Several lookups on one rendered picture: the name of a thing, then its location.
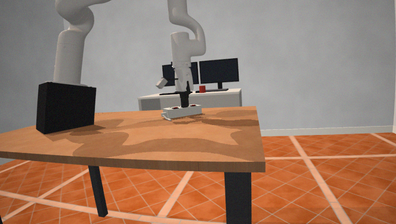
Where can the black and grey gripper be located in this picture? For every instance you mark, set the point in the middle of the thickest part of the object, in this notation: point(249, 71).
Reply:
point(184, 84)

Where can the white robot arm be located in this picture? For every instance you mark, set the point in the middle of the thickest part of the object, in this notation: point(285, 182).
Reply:
point(70, 44)

